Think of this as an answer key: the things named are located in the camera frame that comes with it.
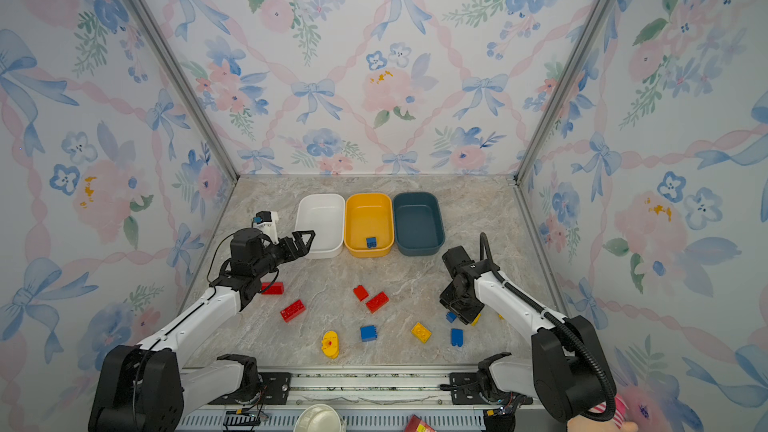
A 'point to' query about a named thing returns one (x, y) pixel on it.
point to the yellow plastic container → (368, 225)
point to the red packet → (415, 424)
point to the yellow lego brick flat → (421, 332)
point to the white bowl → (320, 418)
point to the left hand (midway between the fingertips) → (304, 233)
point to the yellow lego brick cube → (476, 319)
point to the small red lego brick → (360, 292)
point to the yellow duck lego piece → (331, 344)
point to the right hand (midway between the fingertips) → (448, 306)
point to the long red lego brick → (292, 311)
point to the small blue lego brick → (372, 242)
